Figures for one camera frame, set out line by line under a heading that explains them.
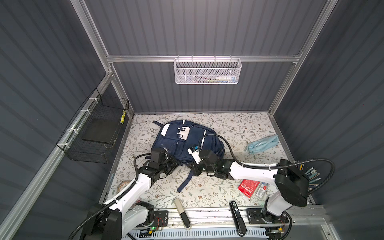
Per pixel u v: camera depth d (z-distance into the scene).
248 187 0.83
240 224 0.68
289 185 0.44
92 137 0.71
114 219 0.40
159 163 0.66
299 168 0.76
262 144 0.95
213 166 0.63
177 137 0.96
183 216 0.71
